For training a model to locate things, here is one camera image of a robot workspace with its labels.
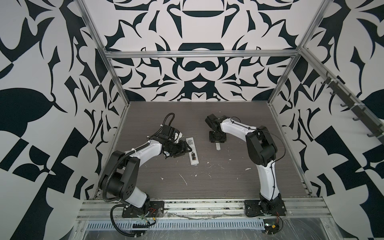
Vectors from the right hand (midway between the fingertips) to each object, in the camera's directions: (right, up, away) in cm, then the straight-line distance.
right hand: (215, 140), depth 98 cm
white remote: (-16, -1, -2) cm, 16 cm away
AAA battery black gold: (-14, -8, -9) cm, 19 cm away
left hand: (-16, -3, -11) cm, 20 cm away
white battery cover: (+1, -3, -2) cm, 4 cm away
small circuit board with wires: (+22, -36, -28) cm, 50 cm away
